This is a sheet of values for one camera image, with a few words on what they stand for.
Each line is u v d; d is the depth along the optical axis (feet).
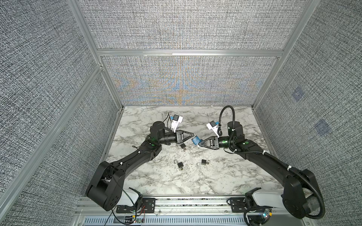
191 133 2.38
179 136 2.17
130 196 2.06
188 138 2.35
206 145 2.35
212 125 2.35
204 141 2.35
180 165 2.87
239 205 2.39
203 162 2.88
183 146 3.11
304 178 1.36
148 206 2.41
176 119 2.30
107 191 1.37
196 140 2.38
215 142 2.19
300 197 1.34
